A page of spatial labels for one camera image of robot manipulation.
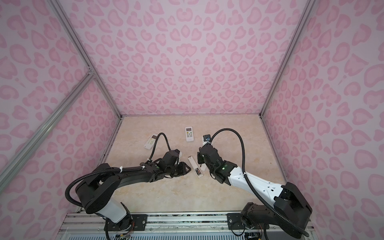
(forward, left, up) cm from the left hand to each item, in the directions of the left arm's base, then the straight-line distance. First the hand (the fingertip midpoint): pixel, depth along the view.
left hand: (191, 168), depth 86 cm
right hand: (+6, -5, +11) cm, 14 cm away
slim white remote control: (+1, -2, -4) cm, 5 cm away
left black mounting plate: (-25, +26, -4) cm, 36 cm away
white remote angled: (+21, +29, -5) cm, 36 cm away
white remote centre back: (+27, +2, -4) cm, 28 cm away
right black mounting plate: (-26, -21, -5) cm, 34 cm away
